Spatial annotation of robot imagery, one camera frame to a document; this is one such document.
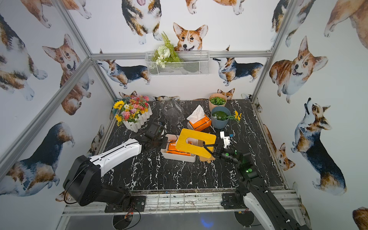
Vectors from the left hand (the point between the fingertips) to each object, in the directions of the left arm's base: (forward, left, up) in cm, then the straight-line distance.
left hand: (165, 137), depth 89 cm
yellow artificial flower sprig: (+11, -45, +6) cm, 47 cm away
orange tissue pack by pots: (+14, -21, -1) cm, 25 cm away
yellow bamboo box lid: (-3, -12, +8) cm, 15 cm away
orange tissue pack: (-7, -5, -2) cm, 9 cm away
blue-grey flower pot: (+19, -37, -3) cm, 42 cm away
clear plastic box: (+32, -1, -11) cm, 34 cm away
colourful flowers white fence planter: (+17, +22, +5) cm, 28 cm away
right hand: (-11, -24, +13) cm, 30 cm away
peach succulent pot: (+29, -36, +2) cm, 46 cm away
